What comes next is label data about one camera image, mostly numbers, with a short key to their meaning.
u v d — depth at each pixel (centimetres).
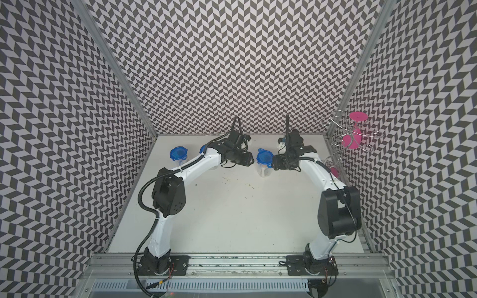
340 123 108
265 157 94
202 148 94
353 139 74
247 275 72
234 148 74
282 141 81
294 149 63
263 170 93
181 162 94
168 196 54
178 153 95
